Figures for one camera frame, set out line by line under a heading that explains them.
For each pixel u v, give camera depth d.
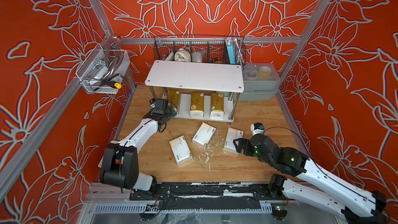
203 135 0.89
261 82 0.98
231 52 0.85
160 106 0.69
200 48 0.96
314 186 0.47
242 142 0.64
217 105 0.92
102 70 0.71
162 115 0.67
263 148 0.52
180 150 0.82
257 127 0.64
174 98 0.95
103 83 0.64
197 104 0.92
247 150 0.62
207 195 0.73
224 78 0.77
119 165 0.41
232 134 0.88
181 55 0.87
